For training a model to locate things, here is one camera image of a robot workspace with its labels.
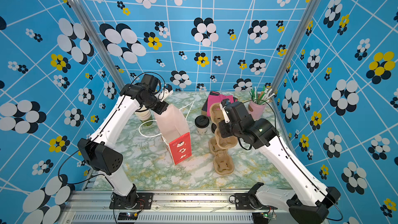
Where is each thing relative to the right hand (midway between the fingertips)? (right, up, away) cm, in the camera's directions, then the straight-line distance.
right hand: (223, 124), depth 69 cm
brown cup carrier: (-3, +4, +2) cm, 5 cm away
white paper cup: (-10, -8, +25) cm, 28 cm away
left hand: (-29, +8, +12) cm, 32 cm away
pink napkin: (-2, +13, +40) cm, 42 cm away
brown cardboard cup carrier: (+2, -23, +15) cm, 28 cm away
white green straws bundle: (+26, +13, +24) cm, 38 cm away
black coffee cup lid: (-10, -1, +20) cm, 22 cm away
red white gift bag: (-28, -8, +27) cm, 40 cm away
